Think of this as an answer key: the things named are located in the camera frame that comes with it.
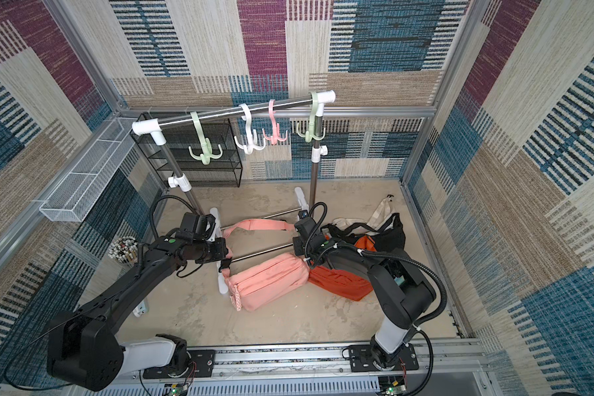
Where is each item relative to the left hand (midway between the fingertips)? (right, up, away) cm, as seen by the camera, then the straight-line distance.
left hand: (229, 250), depth 84 cm
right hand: (+26, +2, +9) cm, 27 cm away
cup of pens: (-30, +1, -7) cm, 31 cm away
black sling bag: (+59, +3, +11) cm, 60 cm away
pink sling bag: (+9, -10, -5) cm, 14 cm away
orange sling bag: (+39, -11, -1) cm, 40 cm away
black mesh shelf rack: (-12, +31, +35) cm, 48 cm away
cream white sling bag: (+60, +13, +24) cm, 66 cm away
